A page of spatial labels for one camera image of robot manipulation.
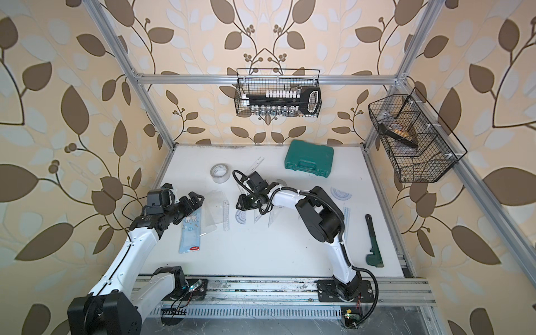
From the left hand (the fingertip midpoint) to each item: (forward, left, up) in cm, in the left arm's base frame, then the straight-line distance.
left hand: (191, 200), depth 83 cm
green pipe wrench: (-18, -73, -12) cm, 76 cm away
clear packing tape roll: (+24, -4, -13) cm, 28 cm away
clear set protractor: (+21, -37, -16) cm, 46 cm away
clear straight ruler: (0, -11, -14) cm, 18 cm away
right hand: (+4, -18, -11) cm, 21 cm away
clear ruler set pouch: (-2, -3, -14) cm, 15 cm away
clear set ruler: (+29, -22, -14) cm, 38 cm away
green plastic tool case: (+33, -52, -9) cm, 62 cm away
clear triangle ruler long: (-9, -34, +9) cm, 36 cm away
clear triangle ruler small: (0, -25, -13) cm, 29 cm away
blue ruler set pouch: (-7, +3, -14) cm, 16 cm away
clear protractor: (0, -18, -14) cm, 23 cm away
